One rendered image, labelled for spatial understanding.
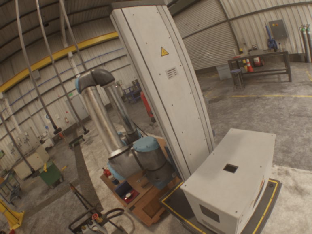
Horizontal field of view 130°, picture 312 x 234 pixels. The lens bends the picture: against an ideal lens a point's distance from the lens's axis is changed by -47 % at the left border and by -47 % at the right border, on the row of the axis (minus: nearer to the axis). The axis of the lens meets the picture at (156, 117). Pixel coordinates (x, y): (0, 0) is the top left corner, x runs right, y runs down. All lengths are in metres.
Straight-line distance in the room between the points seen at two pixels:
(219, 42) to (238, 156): 7.85
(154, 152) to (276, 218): 1.30
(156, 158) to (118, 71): 11.35
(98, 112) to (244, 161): 0.85
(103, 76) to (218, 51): 7.88
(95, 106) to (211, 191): 0.78
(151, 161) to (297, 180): 1.57
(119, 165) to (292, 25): 7.80
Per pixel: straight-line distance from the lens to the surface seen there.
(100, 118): 0.84
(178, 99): 0.72
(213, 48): 8.59
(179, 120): 0.73
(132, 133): 1.10
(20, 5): 9.39
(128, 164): 0.81
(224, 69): 5.94
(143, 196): 1.34
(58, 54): 11.12
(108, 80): 0.93
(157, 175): 0.89
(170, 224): 1.60
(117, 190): 1.41
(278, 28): 7.46
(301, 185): 1.79
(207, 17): 8.59
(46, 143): 9.93
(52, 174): 3.86
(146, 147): 0.77
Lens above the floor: 1.40
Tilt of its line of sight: 19 degrees down
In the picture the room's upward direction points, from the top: 24 degrees counter-clockwise
